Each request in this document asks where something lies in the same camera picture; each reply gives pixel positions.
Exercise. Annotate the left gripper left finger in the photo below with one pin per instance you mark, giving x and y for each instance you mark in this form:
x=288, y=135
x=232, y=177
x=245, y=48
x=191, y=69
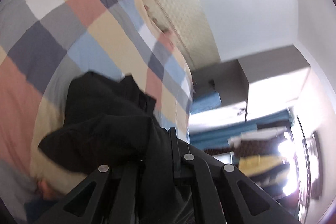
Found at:
x=102, y=197

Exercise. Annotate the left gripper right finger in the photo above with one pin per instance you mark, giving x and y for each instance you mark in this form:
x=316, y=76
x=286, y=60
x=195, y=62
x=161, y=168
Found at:
x=220, y=192

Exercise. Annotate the black puffer jacket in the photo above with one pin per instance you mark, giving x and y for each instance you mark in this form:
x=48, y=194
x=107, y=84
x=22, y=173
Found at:
x=113, y=123

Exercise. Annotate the blue curtain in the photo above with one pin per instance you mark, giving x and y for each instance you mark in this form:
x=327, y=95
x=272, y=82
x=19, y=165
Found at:
x=215, y=142

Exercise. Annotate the hanging brown patterned garment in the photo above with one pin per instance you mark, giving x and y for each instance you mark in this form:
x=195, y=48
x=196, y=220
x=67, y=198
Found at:
x=249, y=148

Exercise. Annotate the hanging white garment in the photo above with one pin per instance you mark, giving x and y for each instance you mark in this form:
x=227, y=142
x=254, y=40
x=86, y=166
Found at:
x=262, y=134

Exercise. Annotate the blue towel on chair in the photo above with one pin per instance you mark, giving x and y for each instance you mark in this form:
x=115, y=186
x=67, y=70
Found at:
x=206, y=102

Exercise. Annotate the plaid patchwork bed quilt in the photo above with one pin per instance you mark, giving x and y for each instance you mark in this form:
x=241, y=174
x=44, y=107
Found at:
x=45, y=44

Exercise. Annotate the beige quilted headboard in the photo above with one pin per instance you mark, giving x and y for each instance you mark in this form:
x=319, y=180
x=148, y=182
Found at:
x=185, y=23

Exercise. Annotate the wall power socket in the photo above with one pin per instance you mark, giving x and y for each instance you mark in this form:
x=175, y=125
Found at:
x=212, y=83

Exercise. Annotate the grey wall cabinet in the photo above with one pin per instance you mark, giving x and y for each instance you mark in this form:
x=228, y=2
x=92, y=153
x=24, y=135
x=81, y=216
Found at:
x=261, y=80

